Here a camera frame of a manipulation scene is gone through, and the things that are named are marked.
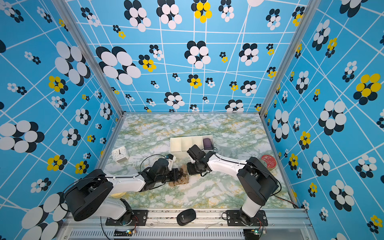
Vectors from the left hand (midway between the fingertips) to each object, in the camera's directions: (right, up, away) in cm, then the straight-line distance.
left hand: (184, 174), depth 86 cm
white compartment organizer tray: (-5, +14, +15) cm, 21 cm away
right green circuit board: (+35, -22, -15) cm, 44 cm away
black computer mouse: (+2, -17, -13) cm, 21 cm away
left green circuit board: (-32, -24, -13) cm, 42 cm away
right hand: (+3, +1, +2) cm, 4 cm away
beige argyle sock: (0, -2, -3) cm, 4 cm away
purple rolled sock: (+14, +16, +10) cm, 24 cm away
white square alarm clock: (-41, +10, +8) cm, 43 cm away
